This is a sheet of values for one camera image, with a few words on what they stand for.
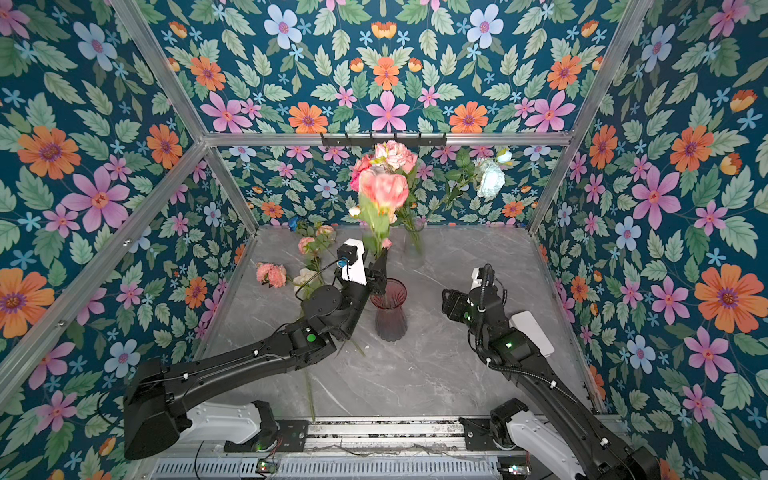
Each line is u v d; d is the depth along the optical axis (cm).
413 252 111
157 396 43
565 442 52
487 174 64
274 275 99
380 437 75
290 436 73
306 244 108
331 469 77
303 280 99
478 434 73
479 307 56
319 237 111
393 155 62
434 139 91
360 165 75
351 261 53
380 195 53
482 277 69
